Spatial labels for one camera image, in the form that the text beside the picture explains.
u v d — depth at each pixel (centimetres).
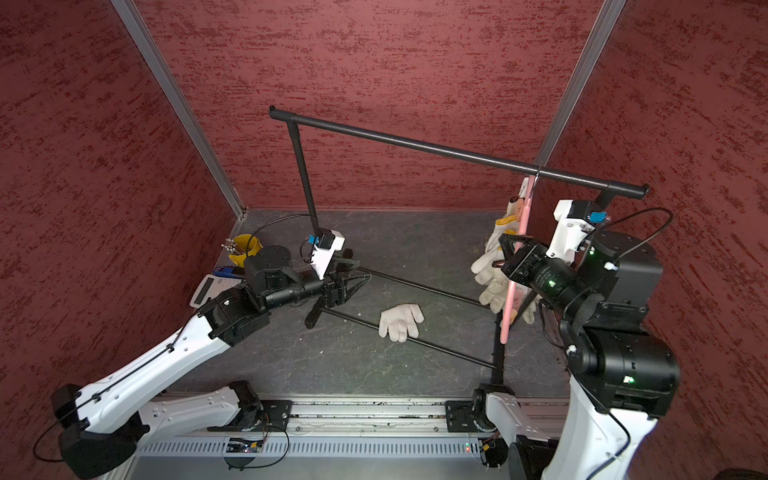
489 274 74
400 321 89
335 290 54
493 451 71
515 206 71
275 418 74
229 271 97
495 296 75
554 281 38
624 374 27
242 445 72
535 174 43
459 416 74
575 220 41
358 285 59
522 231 48
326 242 52
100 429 39
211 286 96
